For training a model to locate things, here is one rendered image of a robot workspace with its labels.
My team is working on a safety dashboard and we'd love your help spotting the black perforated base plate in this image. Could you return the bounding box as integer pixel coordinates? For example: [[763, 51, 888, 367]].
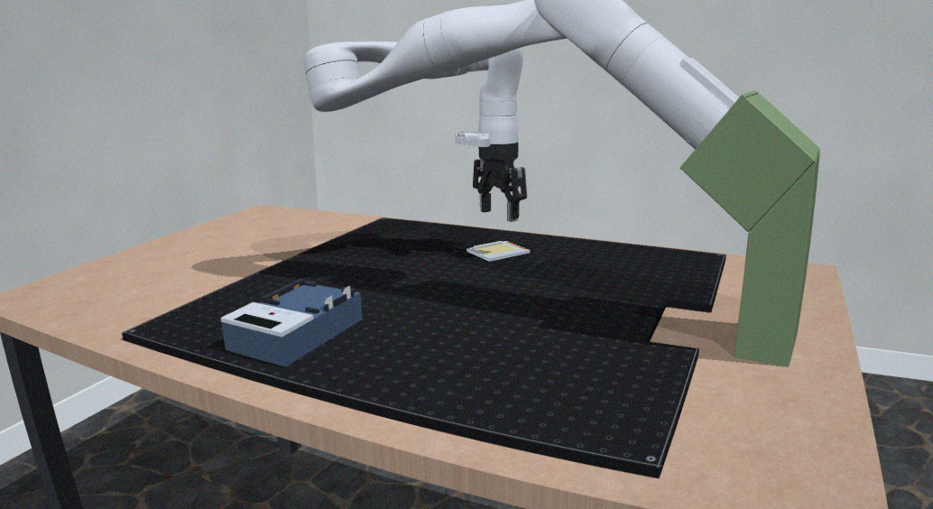
[[122, 217, 726, 478]]

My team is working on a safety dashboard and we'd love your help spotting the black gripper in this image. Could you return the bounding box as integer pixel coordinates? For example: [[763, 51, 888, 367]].
[[473, 143, 527, 222]]

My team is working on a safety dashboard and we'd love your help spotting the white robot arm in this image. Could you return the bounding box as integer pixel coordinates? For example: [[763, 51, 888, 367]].
[[303, 0, 739, 149]]

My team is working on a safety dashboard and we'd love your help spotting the blue-grey dock with white console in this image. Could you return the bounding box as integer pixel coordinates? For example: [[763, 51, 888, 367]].
[[221, 278, 363, 367]]

